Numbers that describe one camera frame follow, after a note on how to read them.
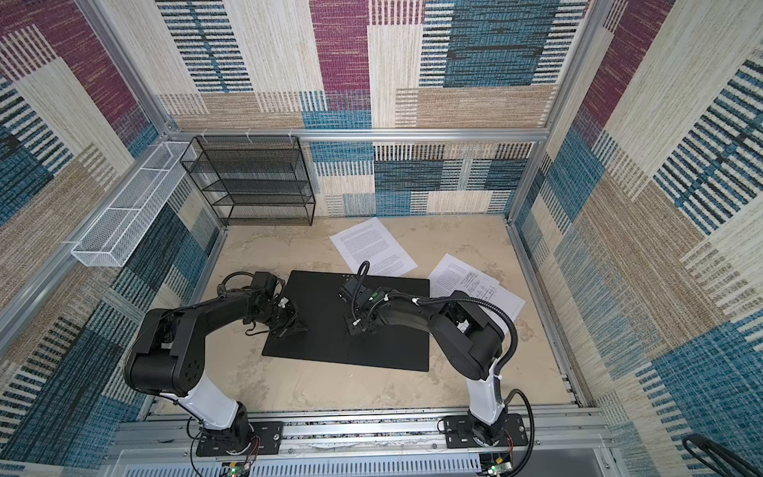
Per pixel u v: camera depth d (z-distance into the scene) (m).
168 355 0.47
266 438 0.73
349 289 0.73
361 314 0.68
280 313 0.81
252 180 1.09
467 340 0.49
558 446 0.74
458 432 0.73
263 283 0.79
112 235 0.71
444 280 1.03
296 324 0.83
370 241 1.15
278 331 0.82
